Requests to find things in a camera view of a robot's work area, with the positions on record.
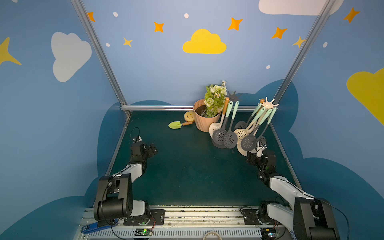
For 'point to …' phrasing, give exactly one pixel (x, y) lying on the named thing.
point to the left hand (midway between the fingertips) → (150, 145)
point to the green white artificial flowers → (214, 99)
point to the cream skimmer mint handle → (241, 133)
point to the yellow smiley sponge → (189, 116)
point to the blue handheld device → (98, 225)
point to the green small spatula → (177, 124)
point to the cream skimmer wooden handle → (215, 126)
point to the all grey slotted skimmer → (230, 139)
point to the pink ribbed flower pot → (203, 122)
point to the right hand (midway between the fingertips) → (258, 151)
